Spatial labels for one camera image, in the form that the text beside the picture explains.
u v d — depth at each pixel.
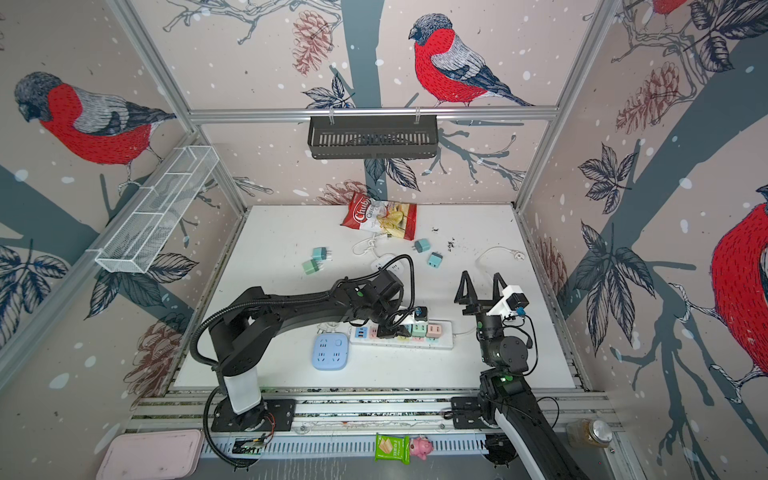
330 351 0.82
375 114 0.90
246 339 0.46
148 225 0.75
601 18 0.73
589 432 0.63
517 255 1.04
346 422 0.73
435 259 1.04
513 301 0.60
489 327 0.65
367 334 0.85
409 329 0.81
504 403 0.58
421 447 0.67
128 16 0.72
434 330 0.81
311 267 1.01
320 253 1.04
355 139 1.07
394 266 0.71
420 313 0.72
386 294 0.70
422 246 1.07
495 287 0.73
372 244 1.07
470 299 0.65
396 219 1.14
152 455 0.68
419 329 0.81
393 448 0.68
